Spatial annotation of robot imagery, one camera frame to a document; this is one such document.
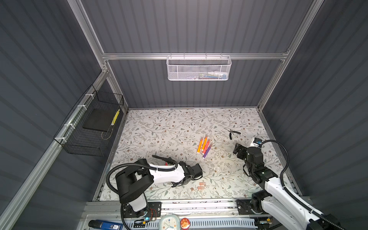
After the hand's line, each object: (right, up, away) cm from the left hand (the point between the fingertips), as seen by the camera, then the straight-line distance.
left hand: (181, 175), depth 86 cm
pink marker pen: (+17, +16, +11) cm, 25 cm away
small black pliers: (+36, +24, +19) cm, 47 cm away
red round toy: (+3, -17, -17) cm, 24 cm away
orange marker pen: (+13, +17, +13) cm, 25 cm away
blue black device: (-35, -17, -19) cm, 43 cm away
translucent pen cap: (+11, -5, -6) cm, 14 cm away
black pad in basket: (-42, +34, -12) cm, 55 cm away
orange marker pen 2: (+16, +18, +13) cm, 27 cm away
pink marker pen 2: (-10, +5, +5) cm, 12 cm away
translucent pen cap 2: (+13, -4, -4) cm, 14 cm away
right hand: (+38, +18, -2) cm, 42 cm away
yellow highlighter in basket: (-36, +35, -7) cm, 51 cm away
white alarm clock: (-5, -16, -18) cm, 24 cm away
